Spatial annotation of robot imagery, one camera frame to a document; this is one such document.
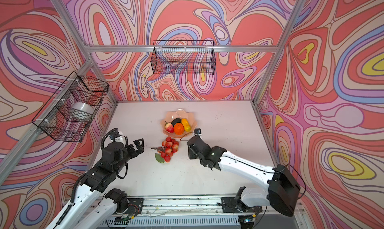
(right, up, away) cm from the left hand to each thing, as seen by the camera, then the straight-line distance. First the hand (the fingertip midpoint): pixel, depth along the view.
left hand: (139, 142), depth 76 cm
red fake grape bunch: (+13, -5, +13) cm, 19 cm away
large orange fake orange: (+18, +5, +20) cm, 28 cm away
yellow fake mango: (+24, +6, +22) cm, 33 cm away
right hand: (+28, -4, +6) cm, 29 cm away
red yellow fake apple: (+12, +6, +20) cm, 24 cm away
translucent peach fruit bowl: (+10, +13, +33) cm, 37 cm away
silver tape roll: (-28, +18, -2) cm, 33 cm away
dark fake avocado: (+16, +10, +29) cm, 34 cm away
